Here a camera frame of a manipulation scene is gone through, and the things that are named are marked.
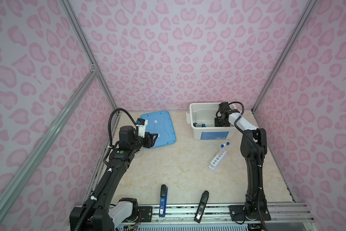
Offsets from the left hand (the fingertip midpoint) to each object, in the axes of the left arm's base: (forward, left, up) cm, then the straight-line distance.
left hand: (153, 131), depth 79 cm
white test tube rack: (-11, -34, -19) cm, 41 cm away
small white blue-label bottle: (+20, -32, -20) cm, 43 cm away
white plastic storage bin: (+23, -31, -15) cm, 42 cm away
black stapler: (-33, -24, -19) cm, 45 cm away
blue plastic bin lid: (+26, 0, -25) cm, 36 cm away
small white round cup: (+20, -29, -20) cm, 41 cm away
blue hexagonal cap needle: (+22, -27, -21) cm, 41 cm away
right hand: (+20, -44, -18) cm, 52 cm away
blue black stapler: (-25, -5, -18) cm, 32 cm away
